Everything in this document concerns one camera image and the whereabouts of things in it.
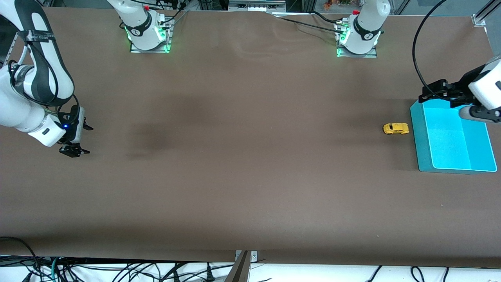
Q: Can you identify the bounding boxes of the long black table cable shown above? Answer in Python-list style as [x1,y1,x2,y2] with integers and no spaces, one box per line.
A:
[268,13,346,35]

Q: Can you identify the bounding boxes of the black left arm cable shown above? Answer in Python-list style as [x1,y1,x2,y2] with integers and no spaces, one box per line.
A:
[411,0,449,94]

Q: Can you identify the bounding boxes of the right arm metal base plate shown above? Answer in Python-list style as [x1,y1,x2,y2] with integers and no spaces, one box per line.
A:
[130,18,172,54]

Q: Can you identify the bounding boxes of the turquoise plastic bin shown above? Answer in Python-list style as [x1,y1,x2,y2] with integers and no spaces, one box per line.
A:
[410,98,497,174]

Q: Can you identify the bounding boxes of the short black table cable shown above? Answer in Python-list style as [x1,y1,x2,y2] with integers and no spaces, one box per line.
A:
[309,11,341,25]

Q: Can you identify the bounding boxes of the yellow beetle toy car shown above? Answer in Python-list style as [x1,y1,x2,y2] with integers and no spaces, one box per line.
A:
[383,123,410,136]

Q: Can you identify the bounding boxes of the grey metal enclosure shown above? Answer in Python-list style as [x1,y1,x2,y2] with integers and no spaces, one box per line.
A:
[228,0,287,12]

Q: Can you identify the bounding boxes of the black looped floor cable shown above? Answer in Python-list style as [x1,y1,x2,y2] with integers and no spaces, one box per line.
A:
[0,236,40,282]

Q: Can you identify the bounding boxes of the dark metal stand bar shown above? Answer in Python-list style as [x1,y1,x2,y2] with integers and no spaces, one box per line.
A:
[224,251,251,282]

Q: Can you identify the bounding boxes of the white power strip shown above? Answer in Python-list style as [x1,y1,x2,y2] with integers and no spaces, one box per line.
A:
[155,0,187,11]

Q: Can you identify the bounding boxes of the aluminium corner bracket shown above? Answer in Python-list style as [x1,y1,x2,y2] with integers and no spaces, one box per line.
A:
[471,0,501,27]

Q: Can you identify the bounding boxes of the black base connector cables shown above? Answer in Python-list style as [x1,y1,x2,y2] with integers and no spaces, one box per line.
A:
[159,7,189,25]

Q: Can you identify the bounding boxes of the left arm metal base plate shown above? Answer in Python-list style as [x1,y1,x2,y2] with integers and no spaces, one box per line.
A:
[336,22,378,59]

